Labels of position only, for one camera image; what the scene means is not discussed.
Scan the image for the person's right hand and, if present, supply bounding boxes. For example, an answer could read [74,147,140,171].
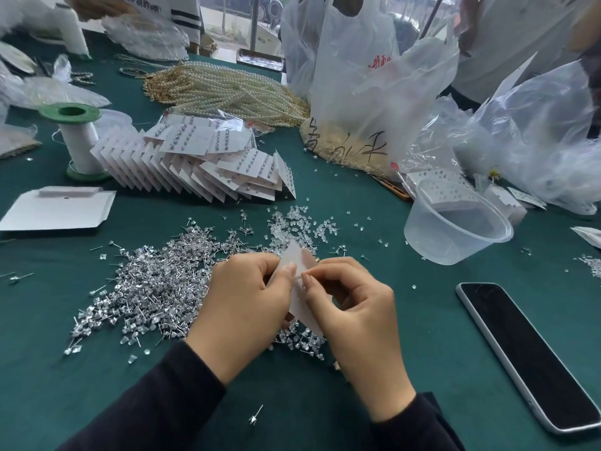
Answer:
[300,257,418,423]

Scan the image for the person's left hand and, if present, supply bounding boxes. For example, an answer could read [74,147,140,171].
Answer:
[185,252,299,386]

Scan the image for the white earring card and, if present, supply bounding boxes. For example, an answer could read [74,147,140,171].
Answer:
[265,240,325,338]

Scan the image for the pile of silver stud earrings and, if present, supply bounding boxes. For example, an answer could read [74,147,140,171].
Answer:
[63,219,273,358]

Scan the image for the clear plastic earring backs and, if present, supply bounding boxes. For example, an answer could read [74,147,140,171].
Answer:
[262,205,344,355]

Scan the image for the row of white cards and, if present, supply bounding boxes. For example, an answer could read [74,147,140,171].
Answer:
[89,113,297,202]

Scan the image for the stack of white cards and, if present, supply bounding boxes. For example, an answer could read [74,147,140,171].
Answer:
[0,185,117,232]

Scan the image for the person's left forearm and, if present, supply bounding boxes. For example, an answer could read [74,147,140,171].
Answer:
[56,341,228,451]

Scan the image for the person's right forearm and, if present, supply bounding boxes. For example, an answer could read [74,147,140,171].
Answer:
[371,391,466,451]

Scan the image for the clear plastic bowl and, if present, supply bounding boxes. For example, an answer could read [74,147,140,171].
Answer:
[403,177,515,266]

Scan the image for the orange and black tool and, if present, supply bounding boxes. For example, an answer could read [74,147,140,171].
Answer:
[371,175,413,201]

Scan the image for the white-edged smartphone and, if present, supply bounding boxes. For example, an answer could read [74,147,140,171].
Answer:
[455,282,601,435]

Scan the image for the pile of pearl strands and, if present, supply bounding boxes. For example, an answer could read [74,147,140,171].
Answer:
[117,60,311,128]

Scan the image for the green spool of white thread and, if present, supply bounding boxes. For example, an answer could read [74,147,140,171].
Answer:
[38,103,113,184]

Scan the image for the small white paper packet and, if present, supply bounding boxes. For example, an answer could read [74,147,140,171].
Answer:
[570,225,601,249]

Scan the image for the white handwritten plastic bag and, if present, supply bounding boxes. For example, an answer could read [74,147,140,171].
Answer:
[280,0,461,177]

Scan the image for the heap of clear plastic bags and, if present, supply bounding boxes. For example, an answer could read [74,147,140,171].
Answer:
[401,53,601,215]

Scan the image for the small bag of pearls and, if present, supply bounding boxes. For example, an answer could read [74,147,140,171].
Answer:
[0,53,113,111]

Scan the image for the white thread cone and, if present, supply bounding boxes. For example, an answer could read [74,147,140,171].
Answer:
[51,2,93,60]

